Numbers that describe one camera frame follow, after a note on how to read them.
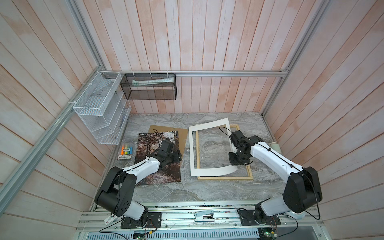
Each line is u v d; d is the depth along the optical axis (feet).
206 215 2.45
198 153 3.19
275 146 3.01
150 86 3.43
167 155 2.32
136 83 2.94
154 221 2.41
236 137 2.26
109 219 2.40
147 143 3.41
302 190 1.39
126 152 3.22
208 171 2.93
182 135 3.53
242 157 2.30
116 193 1.44
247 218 2.40
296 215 2.39
